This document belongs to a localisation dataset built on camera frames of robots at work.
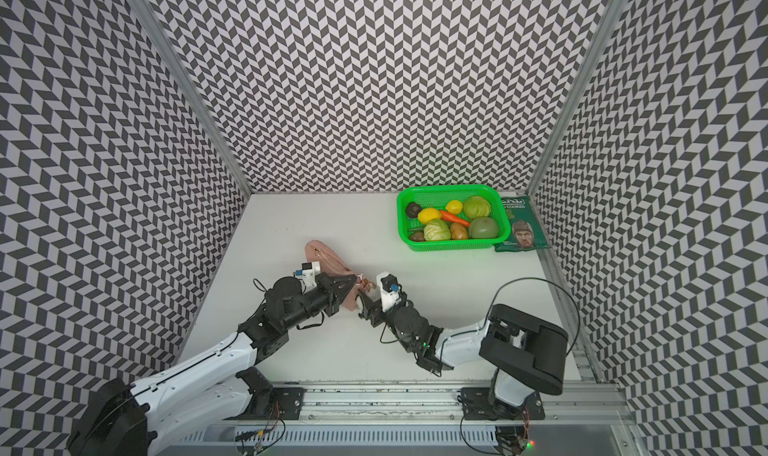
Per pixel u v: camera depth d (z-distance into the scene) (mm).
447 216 1112
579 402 754
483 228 985
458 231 1001
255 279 610
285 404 725
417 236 1023
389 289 662
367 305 700
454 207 1088
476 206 1020
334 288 719
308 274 743
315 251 905
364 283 763
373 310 692
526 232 1043
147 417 405
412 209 1079
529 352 446
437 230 966
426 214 1051
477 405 723
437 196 1125
